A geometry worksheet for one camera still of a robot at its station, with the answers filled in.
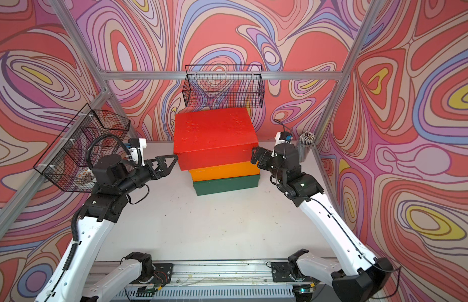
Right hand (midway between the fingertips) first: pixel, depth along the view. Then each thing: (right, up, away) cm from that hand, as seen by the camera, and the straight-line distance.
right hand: (261, 156), depth 71 cm
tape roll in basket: (-69, -7, +2) cm, 69 cm away
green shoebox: (-14, -13, +17) cm, 26 cm away
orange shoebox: (-14, -7, +11) cm, 20 cm away
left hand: (-32, -1, -7) cm, 32 cm away
